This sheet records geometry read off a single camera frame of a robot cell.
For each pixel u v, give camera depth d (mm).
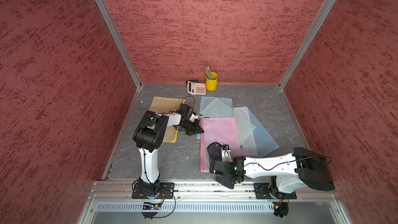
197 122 897
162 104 1100
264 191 737
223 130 955
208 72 1100
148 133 531
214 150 881
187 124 859
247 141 923
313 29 878
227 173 597
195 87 1168
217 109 1084
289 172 447
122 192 760
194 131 874
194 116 947
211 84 1146
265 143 924
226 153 723
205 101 1102
